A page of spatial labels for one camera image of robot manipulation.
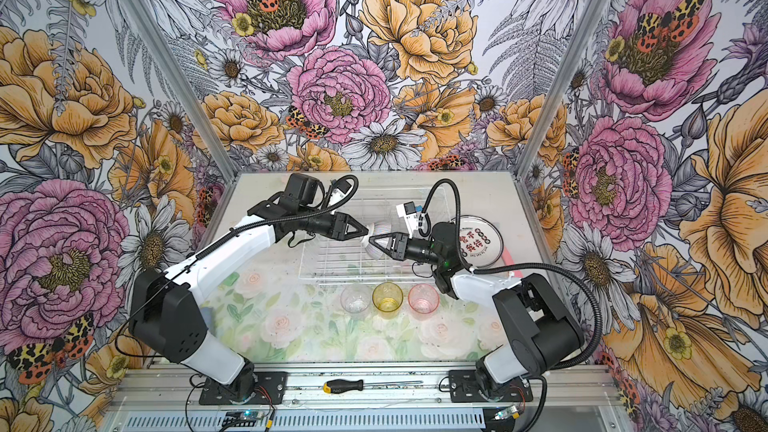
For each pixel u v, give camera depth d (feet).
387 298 2.92
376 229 2.56
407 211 2.49
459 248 2.10
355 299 2.93
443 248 2.21
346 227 2.35
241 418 2.32
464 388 2.43
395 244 2.43
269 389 2.43
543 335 1.46
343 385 2.40
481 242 3.23
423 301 2.87
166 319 1.41
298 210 2.13
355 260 3.19
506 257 3.17
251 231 1.81
